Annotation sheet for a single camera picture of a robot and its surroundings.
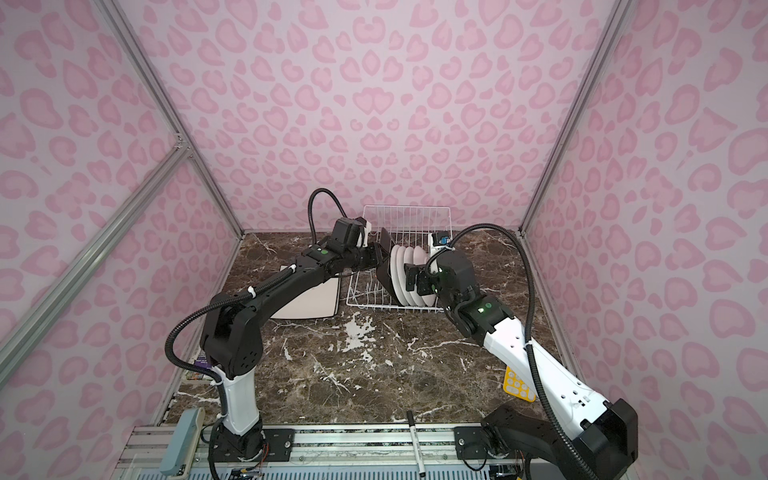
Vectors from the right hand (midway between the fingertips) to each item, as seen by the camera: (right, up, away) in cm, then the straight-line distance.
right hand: (422, 261), depth 74 cm
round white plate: (-7, -5, +11) cm, 14 cm away
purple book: (-62, -29, +11) cm, 69 cm away
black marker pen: (-3, -41, +2) cm, 41 cm away
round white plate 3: (+4, -12, +18) cm, 22 cm away
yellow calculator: (+26, -34, +7) cm, 44 cm away
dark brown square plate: (-10, -2, +10) cm, 14 cm away
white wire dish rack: (-1, +13, +45) cm, 47 cm away
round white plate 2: (+1, +1, +17) cm, 18 cm away
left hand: (-8, +3, +13) cm, 16 cm away
